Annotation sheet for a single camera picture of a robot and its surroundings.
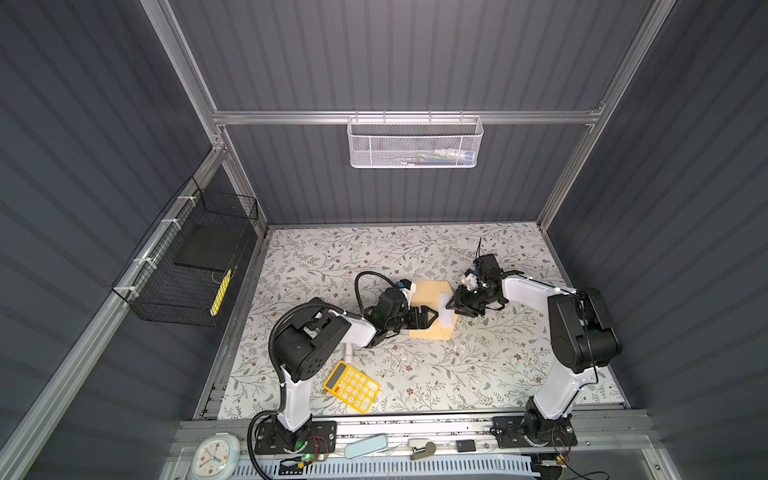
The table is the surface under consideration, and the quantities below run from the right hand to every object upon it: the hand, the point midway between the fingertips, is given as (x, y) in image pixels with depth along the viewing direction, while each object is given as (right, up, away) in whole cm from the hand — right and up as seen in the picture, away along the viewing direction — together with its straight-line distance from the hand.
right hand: (454, 309), depth 94 cm
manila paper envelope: (-5, +4, +6) cm, 9 cm away
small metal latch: (-13, -30, -24) cm, 40 cm away
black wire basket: (-72, +13, -23) cm, 76 cm away
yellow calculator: (-30, -18, -14) cm, 38 cm away
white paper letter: (-3, -1, -1) cm, 4 cm away
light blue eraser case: (-26, -28, -24) cm, 45 cm away
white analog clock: (-62, -30, -25) cm, 73 cm away
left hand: (-7, -1, -3) cm, 8 cm away
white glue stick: (-33, -11, -8) cm, 35 cm away
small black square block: (-2, -29, -22) cm, 37 cm away
